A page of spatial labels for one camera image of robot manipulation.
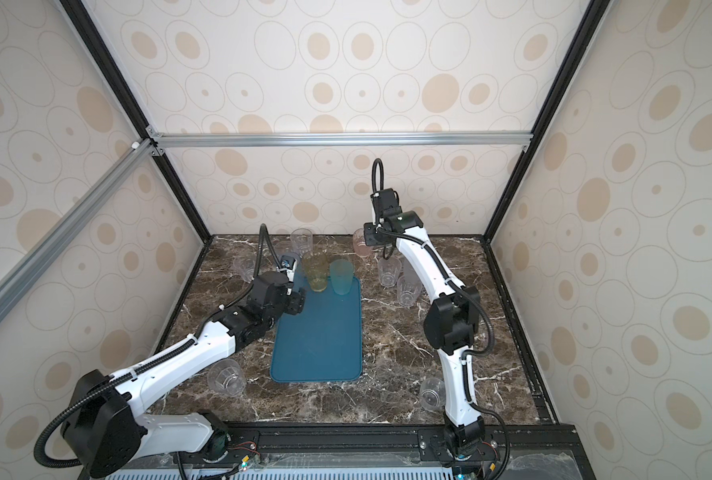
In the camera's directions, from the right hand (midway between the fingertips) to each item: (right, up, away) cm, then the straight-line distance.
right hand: (374, 232), depth 92 cm
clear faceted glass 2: (-46, -11, +15) cm, 50 cm away
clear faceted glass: (-27, -2, +24) cm, 36 cm away
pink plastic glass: (-5, -4, +2) cm, 6 cm away
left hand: (-21, -14, -11) cm, 27 cm away
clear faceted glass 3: (+6, -12, +14) cm, 19 cm away
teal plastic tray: (-15, -34, -2) cm, 37 cm away
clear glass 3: (+16, -46, -11) cm, 49 cm away
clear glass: (+12, -18, +8) cm, 23 cm away
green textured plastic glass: (-11, -13, +9) cm, 19 cm away
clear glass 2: (-42, -42, -8) cm, 60 cm away
